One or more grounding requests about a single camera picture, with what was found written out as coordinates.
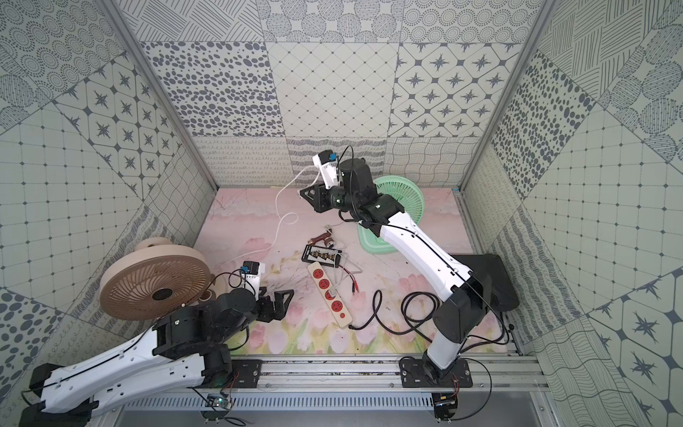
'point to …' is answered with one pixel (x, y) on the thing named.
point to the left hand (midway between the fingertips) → (279, 286)
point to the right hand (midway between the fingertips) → (305, 198)
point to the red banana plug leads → (355, 284)
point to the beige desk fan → (155, 280)
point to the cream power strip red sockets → (331, 294)
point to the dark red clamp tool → (326, 237)
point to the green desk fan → (410, 196)
